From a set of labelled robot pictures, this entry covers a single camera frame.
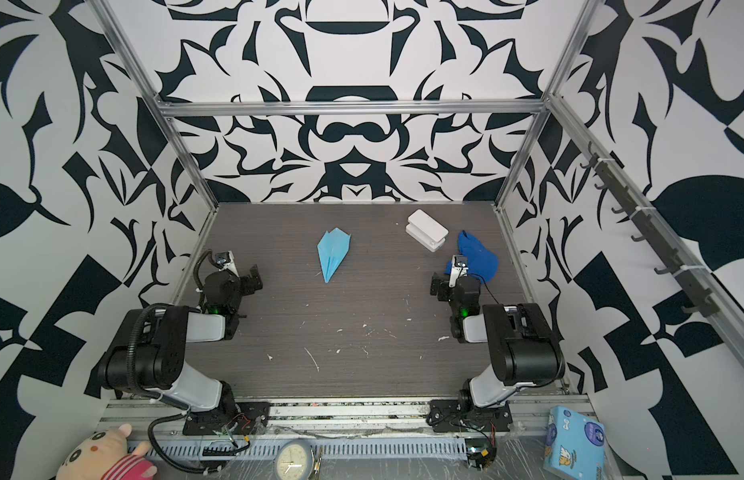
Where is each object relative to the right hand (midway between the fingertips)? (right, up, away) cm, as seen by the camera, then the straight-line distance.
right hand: (454, 271), depth 94 cm
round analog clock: (-43, -38, -28) cm, 63 cm away
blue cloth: (+12, +3, +11) cm, 16 cm away
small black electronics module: (0, -40, -23) cm, 46 cm away
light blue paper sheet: (-39, +6, +8) cm, 40 cm away
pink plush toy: (-82, -35, -30) cm, 94 cm away
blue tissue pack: (+19, -35, -27) cm, 48 cm away
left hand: (-66, +2, -2) cm, 66 cm away
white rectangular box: (-7, +13, +11) cm, 18 cm away
